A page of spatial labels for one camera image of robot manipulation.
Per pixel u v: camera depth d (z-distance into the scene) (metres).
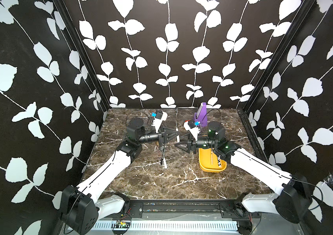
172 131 0.63
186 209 0.76
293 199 0.40
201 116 1.05
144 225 0.70
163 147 0.98
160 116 0.59
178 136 0.66
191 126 0.61
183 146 0.65
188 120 0.63
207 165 0.88
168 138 0.63
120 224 0.71
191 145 0.62
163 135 0.60
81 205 0.38
